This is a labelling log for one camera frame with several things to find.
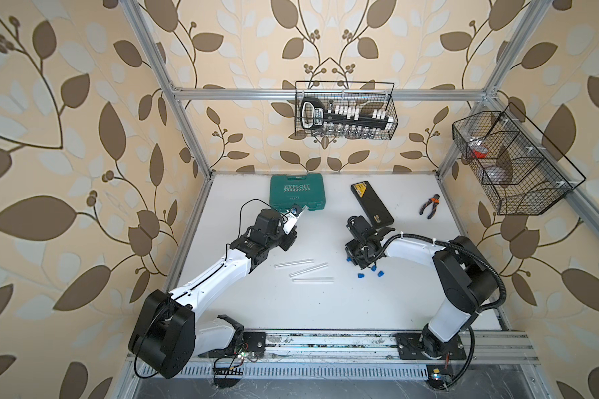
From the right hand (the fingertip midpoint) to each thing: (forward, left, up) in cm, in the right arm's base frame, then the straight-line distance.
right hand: (345, 255), depth 93 cm
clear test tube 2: (-9, +12, -1) cm, 15 cm away
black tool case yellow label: (+23, -15, 0) cm, 28 cm away
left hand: (+5, +20, +16) cm, 27 cm away
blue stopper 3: (-8, -5, -1) cm, 9 cm away
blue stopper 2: (-6, -10, 0) cm, 11 cm away
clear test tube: (-5, +14, -1) cm, 15 cm away
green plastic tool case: (+29, +14, +5) cm, 33 cm away
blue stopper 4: (-8, -12, 0) cm, 14 cm away
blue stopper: (-2, -1, 0) cm, 2 cm away
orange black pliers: (+24, -43, +1) cm, 49 cm away
